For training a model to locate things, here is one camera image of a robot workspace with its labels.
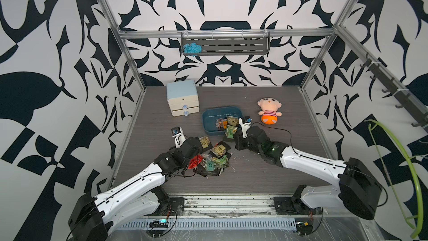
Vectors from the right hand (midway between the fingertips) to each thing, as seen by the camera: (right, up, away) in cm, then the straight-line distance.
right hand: (231, 132), depth 83 cm
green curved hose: (+53, -7, -30) cm, 62 cm away
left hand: (-20, -3, -2) cm, 21 cm away
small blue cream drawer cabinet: (-26, +18, +13) cm, 34 cm away
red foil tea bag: (-18, -14, +1) cm, 23 cm away
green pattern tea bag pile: (-10, -16, +1) cm, 19 cm away
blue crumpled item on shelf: (-20, +44, +9) cm, 49 cm away
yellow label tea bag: (-13, -7, +11) cm, 19 cm away
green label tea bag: (0, 0, +2) cm, 2 cm away
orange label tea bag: (-4, +2, +17) cm, 17 cm away
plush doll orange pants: (+23, +5, +14) cm, 27 cm away
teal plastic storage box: (-11, +7, +22) cm, 26 cm away
